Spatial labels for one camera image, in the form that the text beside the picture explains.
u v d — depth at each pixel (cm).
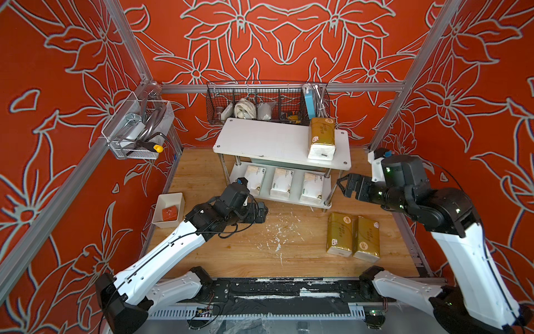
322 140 66
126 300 38
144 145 63
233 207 53
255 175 94
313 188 88
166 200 91
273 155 71
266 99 95
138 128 71
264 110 95
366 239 79
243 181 65
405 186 41
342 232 80
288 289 74
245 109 88
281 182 91
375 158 53
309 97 83
